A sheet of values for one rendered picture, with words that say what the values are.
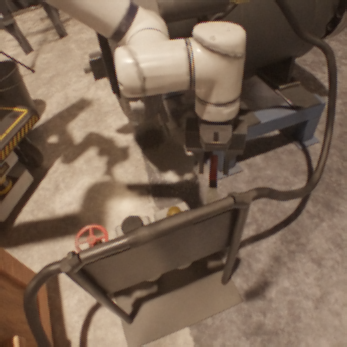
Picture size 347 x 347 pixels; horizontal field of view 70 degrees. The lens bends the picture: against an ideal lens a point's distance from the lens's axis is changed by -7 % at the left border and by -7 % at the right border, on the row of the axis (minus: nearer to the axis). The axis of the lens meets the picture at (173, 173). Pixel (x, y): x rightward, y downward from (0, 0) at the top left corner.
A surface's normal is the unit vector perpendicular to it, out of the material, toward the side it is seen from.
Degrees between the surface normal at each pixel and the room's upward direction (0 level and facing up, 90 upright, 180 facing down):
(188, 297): 0
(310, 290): 0
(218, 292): 0
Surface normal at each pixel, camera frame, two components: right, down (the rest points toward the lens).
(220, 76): 0.11, 0.77
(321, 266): -0.07, -0.64
